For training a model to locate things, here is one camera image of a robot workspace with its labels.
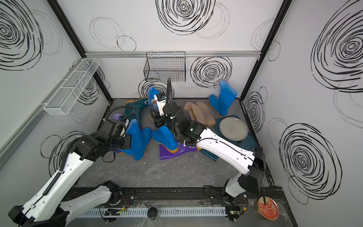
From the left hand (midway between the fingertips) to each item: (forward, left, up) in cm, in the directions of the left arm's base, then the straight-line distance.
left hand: (129, 138), depth 71 cm
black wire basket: (+51, -12, +10) cm, 53 cm away
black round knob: (-30, -15, -12) cm, 35 cm away
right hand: (+7, -13, +14) cm, 21 cm away
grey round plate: (+20, -63, -18) cm, 68 cm away
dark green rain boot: (0, -46, -20) cm, 50 cm away
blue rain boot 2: (+1, -17, +1) cm, 18 cm away
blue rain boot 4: (+36, -5, -1) cm, 37 cm away
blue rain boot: (+5, -2, -9) cm, 11 cm away
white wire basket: (+14, +36, +10) cm, 40 cm away
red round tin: (-27, -70, -18) cm, 77 cm away
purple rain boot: (+1, -17, -19) cm, 25 cm away
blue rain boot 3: (+32, -55, +3) cm, 64 cm away
